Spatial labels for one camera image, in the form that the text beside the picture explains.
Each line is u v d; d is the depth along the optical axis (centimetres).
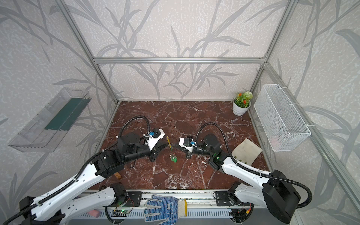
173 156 72
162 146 64
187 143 55
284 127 61
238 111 105
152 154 58
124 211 70
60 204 41
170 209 71
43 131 64
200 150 63
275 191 40
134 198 74
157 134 54
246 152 91
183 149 58
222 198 74
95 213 67
